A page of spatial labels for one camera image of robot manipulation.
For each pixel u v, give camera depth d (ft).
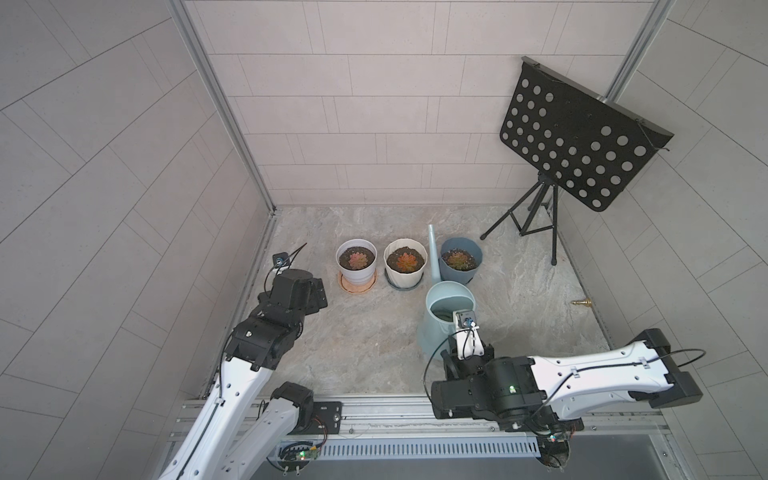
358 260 2.98
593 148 2.29
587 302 2.92
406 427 2.32
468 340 1.72
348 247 3.06
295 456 2.15
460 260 3.02
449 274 2.90
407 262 2.92
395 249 3.07
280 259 1.92
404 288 3.05
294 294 1.67
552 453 2.24
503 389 1.40
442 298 2.16
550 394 1.32
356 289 3.07
